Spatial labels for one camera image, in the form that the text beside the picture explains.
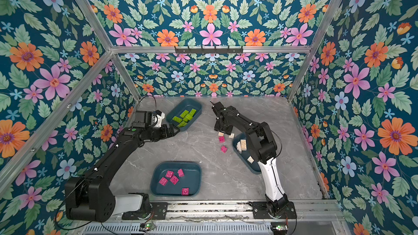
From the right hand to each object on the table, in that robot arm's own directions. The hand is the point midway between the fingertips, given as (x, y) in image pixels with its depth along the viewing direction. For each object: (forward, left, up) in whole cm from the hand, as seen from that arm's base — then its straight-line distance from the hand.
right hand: (220, 129), depth 99 cm
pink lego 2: (-27, +21, 0) cm, 34 cm away
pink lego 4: (-13, -2, -2) cm, 13 cm away
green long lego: (+10, +29, -2) cm, 31 cm away
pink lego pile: (-35, +18, -2) cm, 39 cm away
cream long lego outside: (-3, 0, -1) cm, 3 cm away
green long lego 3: (+4, +25, 0) cm, 25 cm away
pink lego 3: (-6, 0, -2) cm, 7 cm away
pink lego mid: (-27, +27, -2) cm, 38 cm away
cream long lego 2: (-11, -10, -2) cm, 15 cm away
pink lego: (-30, +29, -1) cm, 42 cm away
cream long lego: (-10, -13, -1) cm, 17 cm away
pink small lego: (-30, +24, -1) cm, 38 cm away
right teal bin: (-25, -17, +2) cm, 30 cm away
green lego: (+14, +25, -2) cm, 29 cm away
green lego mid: (+9, +22, -2) cm, 24 cm away
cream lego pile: (-19, -16, -2) cm, 25 cm away
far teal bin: (+20, +23, +1) cm, 31 cm away
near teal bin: (-29, +15, -4) cm, 33 cm away
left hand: (-9, +23, +15) cm, 29 cm away
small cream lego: (-5, -7, +1) cm, 8 cm away
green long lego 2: (+14, +20, -1) cm, 24 cm away
